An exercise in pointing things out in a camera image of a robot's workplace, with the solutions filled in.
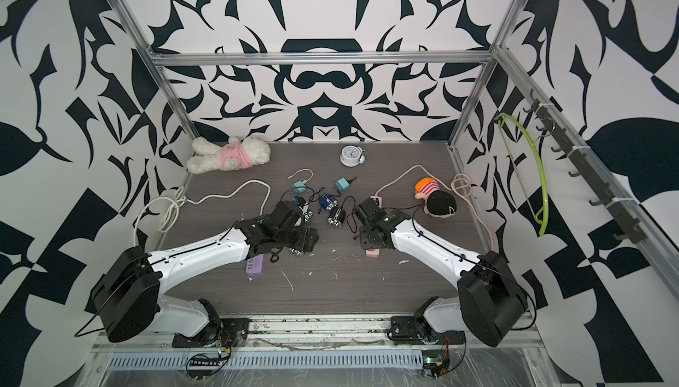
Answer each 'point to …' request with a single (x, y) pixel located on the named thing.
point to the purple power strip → (255, 266)
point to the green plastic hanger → (534, 211)
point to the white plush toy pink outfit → (236, 154)
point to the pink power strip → (373, 253)
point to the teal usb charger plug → (342, 184)
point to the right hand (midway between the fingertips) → (369, 235)
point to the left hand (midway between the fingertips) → (307, 229)
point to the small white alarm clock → (353, 155)
